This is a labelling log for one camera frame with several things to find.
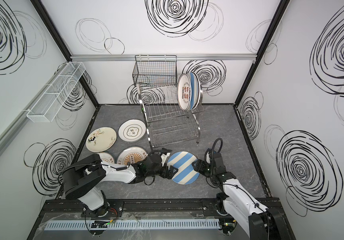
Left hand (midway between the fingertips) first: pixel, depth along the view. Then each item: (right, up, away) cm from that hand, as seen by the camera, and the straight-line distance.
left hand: (175, 169), depth 84 cm
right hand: (+10, +1, +1) cm, 10 cm away
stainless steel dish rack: (-7, +26, +22) cm, 35 cm away
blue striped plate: (+5, +3, +7) cm, 9 cm away
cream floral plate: (-50, +15, +15) cm, 54 cm away
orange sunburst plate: (-27, +6, +8) cm, 29 cm away
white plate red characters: (+5, +44, -4) cm, 44 cm away
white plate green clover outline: (-31, +20, +21) cm, 42 cm away
